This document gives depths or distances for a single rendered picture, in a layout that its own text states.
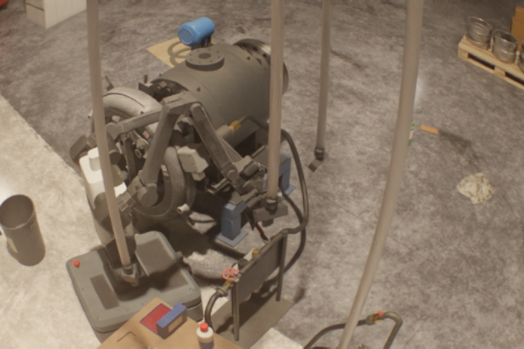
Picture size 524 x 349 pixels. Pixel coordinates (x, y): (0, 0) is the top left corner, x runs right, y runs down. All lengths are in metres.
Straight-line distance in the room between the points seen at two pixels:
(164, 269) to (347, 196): 1.34
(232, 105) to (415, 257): 1.40
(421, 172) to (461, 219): 0.55
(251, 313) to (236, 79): 1.22
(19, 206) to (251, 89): 1.60
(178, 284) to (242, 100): 1.02
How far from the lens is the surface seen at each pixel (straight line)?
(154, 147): 2.12
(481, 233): 3.73
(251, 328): 2.95
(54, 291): 3.24
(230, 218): 3.25
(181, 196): 2.83
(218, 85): 3.06
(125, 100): 2.79
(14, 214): 3.45
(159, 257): 2.96
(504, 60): 6.03
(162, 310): 2.46
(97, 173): 2.35
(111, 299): 2.80
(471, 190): 4.01
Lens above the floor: 2.46
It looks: 40 degrees down
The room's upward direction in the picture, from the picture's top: 1 degrees clockwise
